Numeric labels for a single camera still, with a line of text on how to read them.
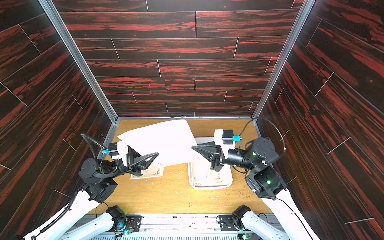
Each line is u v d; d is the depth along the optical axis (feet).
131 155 1.53
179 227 2.41
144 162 1.62
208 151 1.40
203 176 2.95
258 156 1.20
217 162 1.39
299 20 2.30
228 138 1.16
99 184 1.51
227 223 2.40
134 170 1.53
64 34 2.44
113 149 1.33
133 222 2.41
